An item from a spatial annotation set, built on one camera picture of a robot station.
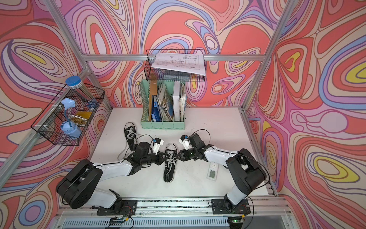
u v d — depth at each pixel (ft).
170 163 2.76
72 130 2.23
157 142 2.60
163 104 3.05
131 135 3.20
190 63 2.75
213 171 2.76
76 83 2.27
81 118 2.31
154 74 3.33
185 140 2.70
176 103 3.11
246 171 1.54
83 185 1.43
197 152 2.29
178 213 2.41
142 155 2.30
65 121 2.30
